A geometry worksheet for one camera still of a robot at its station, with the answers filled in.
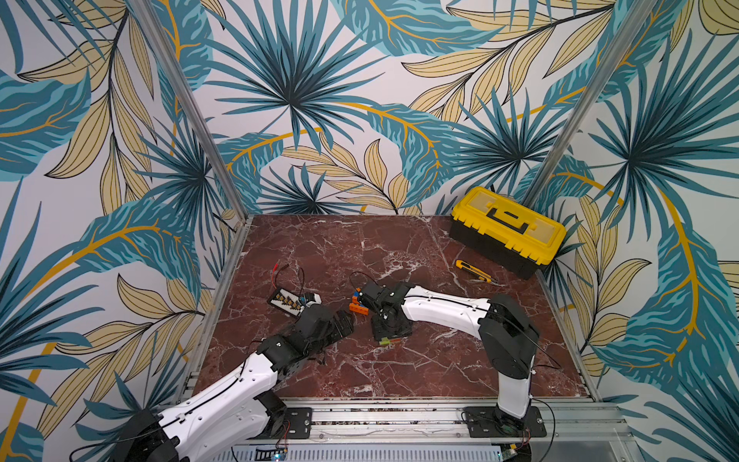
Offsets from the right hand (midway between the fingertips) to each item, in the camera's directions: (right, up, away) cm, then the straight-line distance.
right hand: (384, 334), depth 86 cm
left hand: (-12, +4, -6) cm, 14 cm away
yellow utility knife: (+34, +17, +17) cm, 41 cm away
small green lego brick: (0, -2, 0) cm, 2 cm away
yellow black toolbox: (+40, +31, +8) cm, 52 cm away
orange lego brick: (+3, -2, +1) cm, 4 cm away
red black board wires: (-38, +17, +16) cm, 45 cm away
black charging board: (-31, +9, +6) cm, 33 cm away
